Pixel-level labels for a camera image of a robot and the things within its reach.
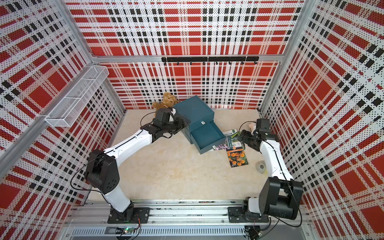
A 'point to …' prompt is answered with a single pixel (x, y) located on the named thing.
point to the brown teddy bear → (169, 100)
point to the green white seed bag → (228, 132)
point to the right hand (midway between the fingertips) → (246, 139)
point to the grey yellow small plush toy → (261, 167)
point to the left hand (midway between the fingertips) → (189, 123)
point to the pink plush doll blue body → (252, 126)
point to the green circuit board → (128, 230)
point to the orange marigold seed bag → (237, 158)
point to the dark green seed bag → (233, 141)
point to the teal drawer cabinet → (202, 131)
